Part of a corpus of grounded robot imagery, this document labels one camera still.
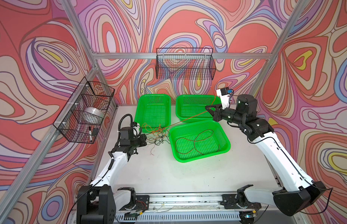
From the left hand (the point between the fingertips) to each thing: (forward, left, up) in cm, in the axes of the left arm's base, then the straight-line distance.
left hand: (146, 136), depth 86 cm
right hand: (0, -34, +24) cm, 41 cm away
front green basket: (+3, -31, -13) cm, 34 cm away
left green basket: (+31, 0, -12) cm, 33 cm away
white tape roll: (0, +24, +21) cm, 32 cm away
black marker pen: (-7, +27, +13) cm, 30 cm away
